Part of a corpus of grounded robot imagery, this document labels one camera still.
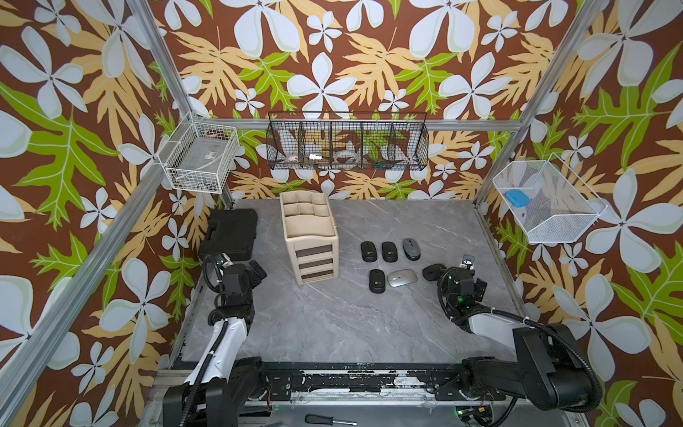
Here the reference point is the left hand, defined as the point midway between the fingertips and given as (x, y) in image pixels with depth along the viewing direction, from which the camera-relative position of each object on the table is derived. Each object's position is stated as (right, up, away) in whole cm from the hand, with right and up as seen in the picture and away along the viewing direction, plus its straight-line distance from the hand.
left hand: (244, 266), depth 86 cm
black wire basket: (+34, +45, +11) cm, 57 cm away
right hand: (+73, -3, +5) cm, 73 cm away
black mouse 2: (+51, +3, +15) cm, 53 cm away
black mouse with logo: (+45, -7, +7) cm, 46 cm away
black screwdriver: (+28, -38, -17) cm, 50 cm away
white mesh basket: (+98, +20, -4) cm, 100 cm away
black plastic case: (-10, +11, +15) cm, 21 cm away
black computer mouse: (+59, +5, +16) cm, 61 cm away
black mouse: (+42, +4, +15) cm, 45 cm away
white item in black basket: (+22, +39, +12) cm, 47 cm away
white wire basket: (-15, +36, +1) cm, 39 cm away
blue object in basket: (+90, +22, +1) cm, 93 cm away
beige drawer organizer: (+23, +10, -8) cm, 26 cm away
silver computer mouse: (+54, -5, +9) cm, 55 cm away
